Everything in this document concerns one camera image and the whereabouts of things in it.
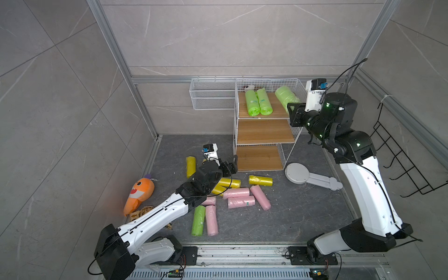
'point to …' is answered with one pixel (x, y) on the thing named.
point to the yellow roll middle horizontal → (235, 183)
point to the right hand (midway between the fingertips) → (294, 104)
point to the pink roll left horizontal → (210, 200)
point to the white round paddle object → (298, 174)
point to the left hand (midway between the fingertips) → (231, 155)
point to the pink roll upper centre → (230, 192)
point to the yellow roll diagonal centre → (221, 186)
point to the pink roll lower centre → (240, 202)
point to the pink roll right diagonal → (261, 197)
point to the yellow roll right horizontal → (261, 180)
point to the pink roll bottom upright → (212, 220)
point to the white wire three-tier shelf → (262, 136)
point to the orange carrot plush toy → (142, 191)
